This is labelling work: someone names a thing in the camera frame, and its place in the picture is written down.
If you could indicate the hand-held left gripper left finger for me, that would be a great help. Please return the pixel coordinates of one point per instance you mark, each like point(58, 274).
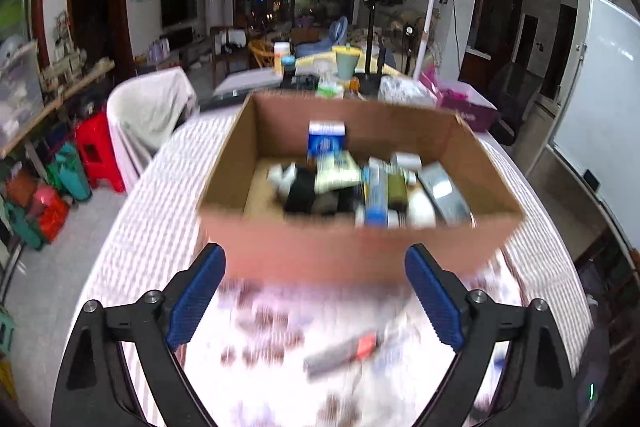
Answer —
point(195, 297)

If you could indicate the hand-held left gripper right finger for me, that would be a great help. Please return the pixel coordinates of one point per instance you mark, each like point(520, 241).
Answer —
point(435, 297)

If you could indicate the brown cardboard box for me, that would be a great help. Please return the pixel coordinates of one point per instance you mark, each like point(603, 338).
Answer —
point(300, 252)

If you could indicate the white plastic cylinder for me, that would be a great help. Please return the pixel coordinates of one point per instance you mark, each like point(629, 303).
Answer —
point(406, 160)

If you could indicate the panda plush toy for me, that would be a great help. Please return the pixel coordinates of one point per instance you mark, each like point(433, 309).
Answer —
point(300, 192)

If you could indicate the green white packet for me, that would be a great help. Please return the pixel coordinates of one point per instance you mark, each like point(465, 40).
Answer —
point(340, 174)

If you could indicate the blue tissue packet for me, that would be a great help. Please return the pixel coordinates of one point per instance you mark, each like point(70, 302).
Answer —
point(325, 142)

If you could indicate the checkered quilted tablecloth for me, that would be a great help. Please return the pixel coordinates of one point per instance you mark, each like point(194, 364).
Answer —
point(165, 217)

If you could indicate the grey orange marker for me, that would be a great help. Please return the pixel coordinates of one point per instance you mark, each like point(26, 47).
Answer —
point(340, 352)

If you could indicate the dark olive tube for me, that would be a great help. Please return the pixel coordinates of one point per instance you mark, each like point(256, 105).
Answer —
point(397, 192)

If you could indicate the red bag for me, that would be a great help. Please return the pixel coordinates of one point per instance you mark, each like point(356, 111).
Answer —
point(50, 214)

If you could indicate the green bag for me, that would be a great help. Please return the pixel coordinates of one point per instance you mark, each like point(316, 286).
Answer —
point(70, 172)

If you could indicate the red plastic stool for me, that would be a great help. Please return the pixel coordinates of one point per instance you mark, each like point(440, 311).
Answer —
point(97, 147)

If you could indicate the chair with white cover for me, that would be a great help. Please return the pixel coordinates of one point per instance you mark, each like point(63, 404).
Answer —
point(150, 107)

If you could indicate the black flat device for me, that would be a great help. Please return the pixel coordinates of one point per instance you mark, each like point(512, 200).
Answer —
point(222, 102)

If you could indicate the floral tissue box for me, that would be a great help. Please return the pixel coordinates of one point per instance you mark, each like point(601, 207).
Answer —
point(405, 89)

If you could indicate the black office chair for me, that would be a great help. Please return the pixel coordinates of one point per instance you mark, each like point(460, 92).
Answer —
point(515, 92)

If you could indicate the small orange bottle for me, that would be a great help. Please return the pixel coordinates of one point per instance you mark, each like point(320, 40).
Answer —
point(355, 84)

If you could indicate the green sachet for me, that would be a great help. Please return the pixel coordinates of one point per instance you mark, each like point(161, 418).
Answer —
point(330, 92)

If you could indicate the lilac kettle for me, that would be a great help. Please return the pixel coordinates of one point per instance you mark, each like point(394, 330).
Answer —
point(161, 51)

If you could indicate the wooden workbench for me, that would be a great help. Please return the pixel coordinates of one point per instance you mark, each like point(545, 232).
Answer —
point(75, 79)

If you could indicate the whiteboard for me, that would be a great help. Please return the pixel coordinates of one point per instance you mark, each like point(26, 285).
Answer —
point(600, 107)

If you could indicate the white jar orange label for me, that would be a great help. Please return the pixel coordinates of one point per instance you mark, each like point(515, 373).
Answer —
point(282, 52)

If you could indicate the standing electric fan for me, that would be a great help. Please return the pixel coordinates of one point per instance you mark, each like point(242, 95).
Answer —
point(407, 32)

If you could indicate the black tripod stand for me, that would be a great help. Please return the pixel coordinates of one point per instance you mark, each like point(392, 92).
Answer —
point(370, 37)

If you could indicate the blue plastic chair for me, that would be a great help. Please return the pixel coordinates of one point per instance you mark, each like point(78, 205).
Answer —
point(325, 39)

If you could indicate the black television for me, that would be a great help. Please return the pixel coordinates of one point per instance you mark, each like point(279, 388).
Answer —
point(178, 4)

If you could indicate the white tower air conditioner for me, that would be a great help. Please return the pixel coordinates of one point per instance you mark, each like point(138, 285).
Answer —
point(213, 2)

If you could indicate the dark wooden doorway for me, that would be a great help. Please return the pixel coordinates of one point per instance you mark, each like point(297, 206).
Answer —
point(97, 7)

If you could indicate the black camera device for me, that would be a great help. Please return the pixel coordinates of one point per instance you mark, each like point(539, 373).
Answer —
point(300, 82)

